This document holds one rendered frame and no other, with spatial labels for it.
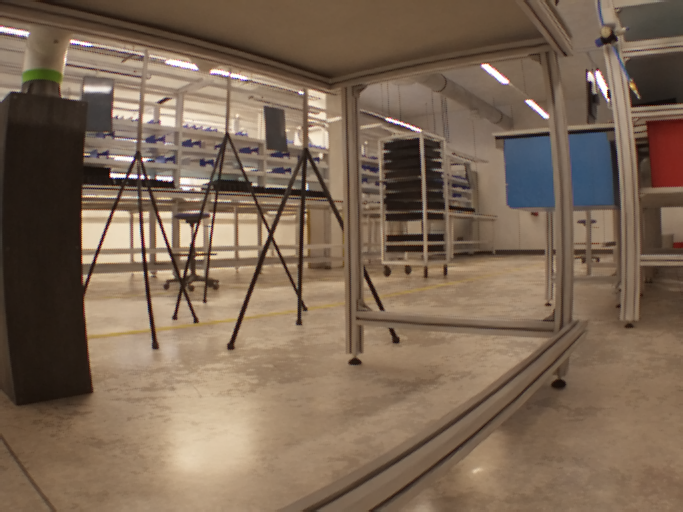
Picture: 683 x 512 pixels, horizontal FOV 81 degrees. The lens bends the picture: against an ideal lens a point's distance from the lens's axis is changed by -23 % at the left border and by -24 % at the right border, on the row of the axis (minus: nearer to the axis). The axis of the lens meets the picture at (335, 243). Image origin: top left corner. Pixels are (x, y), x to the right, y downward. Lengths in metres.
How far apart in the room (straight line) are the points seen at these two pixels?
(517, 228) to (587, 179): 10.29
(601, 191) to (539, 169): 0.34
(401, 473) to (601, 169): 2.04
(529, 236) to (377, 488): 12.15
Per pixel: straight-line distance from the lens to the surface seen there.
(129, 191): 4.66
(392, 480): 0.48
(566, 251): 1.33
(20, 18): 1.22
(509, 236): 12.70
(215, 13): 1.29
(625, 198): 2.29
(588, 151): 2.41
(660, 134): 2.42
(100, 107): 4.81
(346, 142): 1.67
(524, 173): 2.47
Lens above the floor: 0.41
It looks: level
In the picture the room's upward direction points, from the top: 1 degrees counter-clockwise
